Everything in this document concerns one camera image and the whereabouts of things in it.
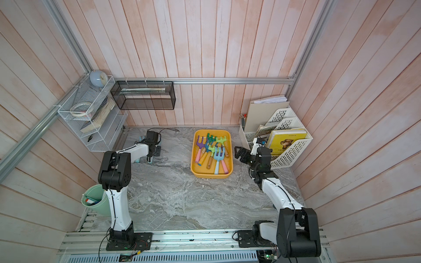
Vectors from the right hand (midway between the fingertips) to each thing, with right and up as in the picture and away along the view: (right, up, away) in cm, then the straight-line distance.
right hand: (241, 148), depth 87 cm
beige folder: (+13, +22, +6) cm, 26 cm away
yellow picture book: (+20, +4, -3) cm, 20 cm away
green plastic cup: (-73, -23, -9) cm, 77 cm away
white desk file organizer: (+26, +16, +2) cm, 31 cm away
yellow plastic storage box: (-22, -14, +8) cm, 27 cm away
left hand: (-54, -3, +19) cm, 57 cm away
